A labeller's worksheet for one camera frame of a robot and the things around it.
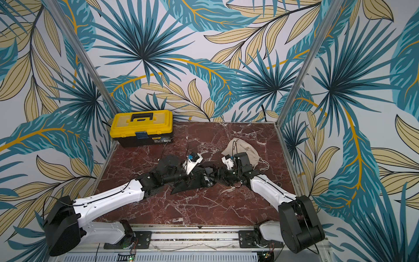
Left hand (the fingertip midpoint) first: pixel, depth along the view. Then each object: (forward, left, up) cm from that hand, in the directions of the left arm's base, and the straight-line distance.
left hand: (202, 172), depth 74 cm
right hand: (+2, -5, -8) cm, 10 cm away
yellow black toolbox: (+31, +38, -5) cm, 49 cm away
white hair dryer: (-3, -3, -5) cm, 7 cm away
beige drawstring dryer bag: (+27, -20, -15) cm, 37 cm away
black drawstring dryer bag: (-1, +2, +2) cm, 3 cm away
